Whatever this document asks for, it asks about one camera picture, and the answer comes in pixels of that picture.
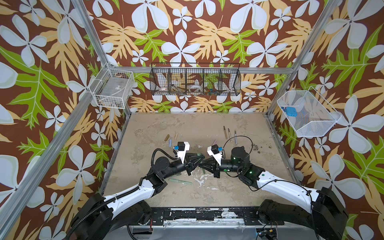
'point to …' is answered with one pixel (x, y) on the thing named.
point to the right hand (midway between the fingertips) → (199, 165)
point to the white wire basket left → (111, 88)
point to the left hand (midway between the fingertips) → (202, 154)
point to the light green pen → (184, 182)
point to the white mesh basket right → (310, 115)
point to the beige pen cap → (176, 135)
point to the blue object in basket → (291, 111)
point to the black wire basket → (195, 79)
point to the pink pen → (215, 142)
